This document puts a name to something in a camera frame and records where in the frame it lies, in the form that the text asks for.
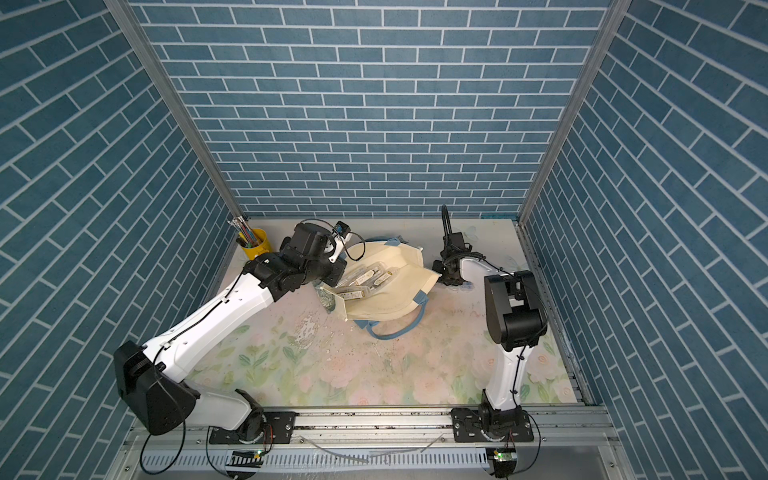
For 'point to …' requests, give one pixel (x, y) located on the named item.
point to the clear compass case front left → (368, 275)
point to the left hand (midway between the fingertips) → (349, 261)
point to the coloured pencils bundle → (247, 237)
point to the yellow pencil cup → (259, 249)
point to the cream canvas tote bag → (407, 290)
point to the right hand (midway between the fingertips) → (441, 275)
